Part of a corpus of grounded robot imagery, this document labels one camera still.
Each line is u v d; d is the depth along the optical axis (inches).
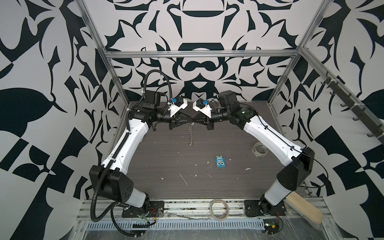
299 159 17.2
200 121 26.0
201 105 23.2
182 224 25.5
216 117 24.6
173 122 23.9
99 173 15.8
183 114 26.0
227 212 29.0
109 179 15.9
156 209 28.7
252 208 29.3
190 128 27.2
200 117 25.2
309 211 28.1
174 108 23.8
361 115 21.8
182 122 26.3
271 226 28.0
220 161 35.1
